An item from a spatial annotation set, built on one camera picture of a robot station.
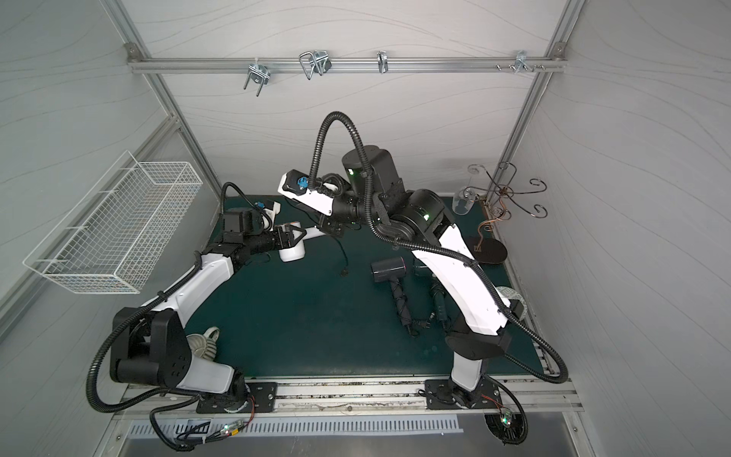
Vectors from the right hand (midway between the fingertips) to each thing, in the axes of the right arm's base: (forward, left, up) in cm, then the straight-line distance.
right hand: (303, 197), depth 54 cm
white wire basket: (0, +51, -16) cm, 53 cm away
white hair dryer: (+7, +9, -29) cm, 31 cm away
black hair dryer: (+11, -19, -44) cm, 49 cm away
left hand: (+13, +10, -29) cm, 33 cm away
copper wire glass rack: (+21, -48, -20) cm, 56 cm away
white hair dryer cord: (+2, -5, -31) cm, 31 cm away
